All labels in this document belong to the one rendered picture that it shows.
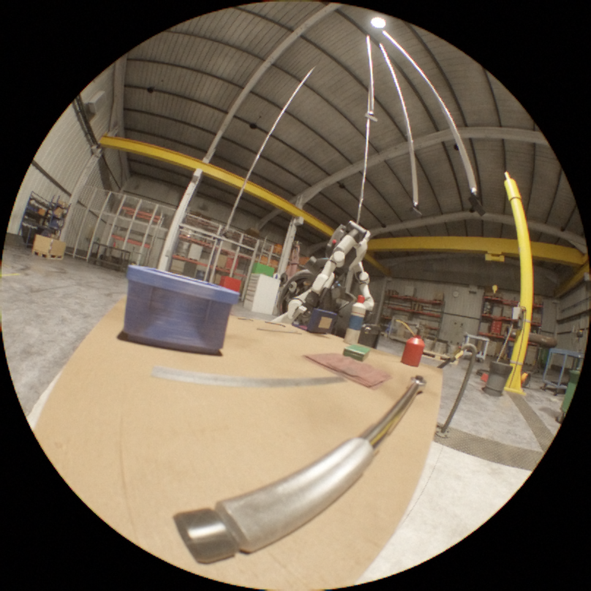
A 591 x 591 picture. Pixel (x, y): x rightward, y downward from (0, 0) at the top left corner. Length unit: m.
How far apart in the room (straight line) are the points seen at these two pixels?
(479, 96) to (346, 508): 9.00
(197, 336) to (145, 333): 0.09
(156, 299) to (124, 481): 0.25
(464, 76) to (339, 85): 4.57
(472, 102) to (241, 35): 7.90
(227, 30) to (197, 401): 8.76
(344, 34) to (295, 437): 8.09
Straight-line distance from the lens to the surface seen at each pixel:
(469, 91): 8.78
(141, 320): 0.33
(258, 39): 8.33
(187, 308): 0.32
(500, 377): 2.99
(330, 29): 7.93
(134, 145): 10.84
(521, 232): 4.48
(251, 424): 0.20
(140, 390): 0.23
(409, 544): 0.78
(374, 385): 0.40
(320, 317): 0.91
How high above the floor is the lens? 0.60
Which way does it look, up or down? 2 degrees up
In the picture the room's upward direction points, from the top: 14 degrees clockwise
